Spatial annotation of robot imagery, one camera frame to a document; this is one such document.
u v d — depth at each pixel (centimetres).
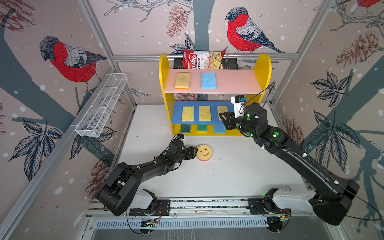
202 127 104
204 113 95
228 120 58
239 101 57
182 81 73
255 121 49
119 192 42
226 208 75
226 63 91
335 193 38
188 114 95
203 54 85
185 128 104
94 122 71
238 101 57
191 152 79
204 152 90
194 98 122
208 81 75
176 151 70
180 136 81
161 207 73
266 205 67
